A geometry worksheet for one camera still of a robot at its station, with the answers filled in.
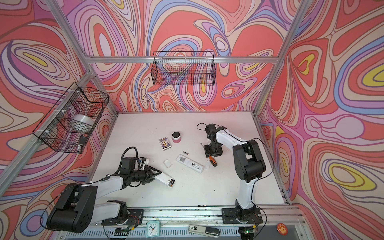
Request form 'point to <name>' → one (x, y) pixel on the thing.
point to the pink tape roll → (176, 137)
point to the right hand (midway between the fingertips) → (212, 158)
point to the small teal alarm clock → (153, 229)
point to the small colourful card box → (164, 143)
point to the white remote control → (190, 163)
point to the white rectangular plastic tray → (165, 179)
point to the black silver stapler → (206, 231)
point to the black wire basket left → (69, 124)
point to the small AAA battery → (202, 205)
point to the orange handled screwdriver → (213, 162)
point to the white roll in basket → (81, 123)
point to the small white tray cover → (167, 163)
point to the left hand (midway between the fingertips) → (161, 173)
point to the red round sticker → (282, 229)
